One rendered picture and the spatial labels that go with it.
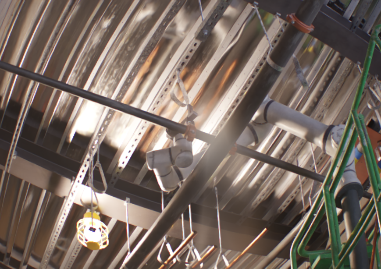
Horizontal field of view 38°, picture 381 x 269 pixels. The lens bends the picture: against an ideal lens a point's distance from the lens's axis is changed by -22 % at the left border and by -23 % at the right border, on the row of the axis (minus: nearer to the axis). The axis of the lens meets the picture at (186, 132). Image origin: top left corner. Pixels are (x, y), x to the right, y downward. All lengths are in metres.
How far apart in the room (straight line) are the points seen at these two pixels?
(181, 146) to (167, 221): 0.41
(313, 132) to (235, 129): 0.43
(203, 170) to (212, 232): 1.37
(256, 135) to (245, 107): 0.51
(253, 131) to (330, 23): 0.84
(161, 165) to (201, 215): 1.39
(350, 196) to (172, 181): 1.02
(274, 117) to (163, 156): 0.57
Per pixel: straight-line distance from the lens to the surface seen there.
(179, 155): 3.29
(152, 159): 3.33
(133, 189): 4.49
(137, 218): 4.42
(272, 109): 3.39
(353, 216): 3.02
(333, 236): 2.80
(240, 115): 3.04
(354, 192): 3.14
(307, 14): 2.76
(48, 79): 3.03
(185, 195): 3.35
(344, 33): 3.64
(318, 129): 3.23
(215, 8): 2.62
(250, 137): 3.51
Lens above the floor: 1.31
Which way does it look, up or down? 49 degrees up
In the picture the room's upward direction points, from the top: 4 degrees counter-clockwise
